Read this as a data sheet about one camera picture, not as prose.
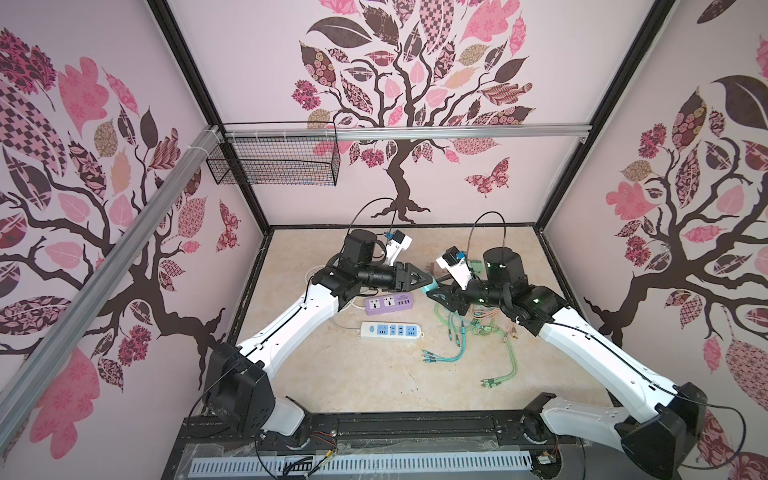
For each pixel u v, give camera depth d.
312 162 0.83
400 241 0.68
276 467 0.70
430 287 0.69
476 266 0.58
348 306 0.95
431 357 0.86
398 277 0.63
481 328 0.89
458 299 0.62
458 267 0.61
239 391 0.40
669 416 0.38
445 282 0.69
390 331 0.89
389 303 0.95
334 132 0.90
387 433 0.75
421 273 0.67
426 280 0.68
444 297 0.65
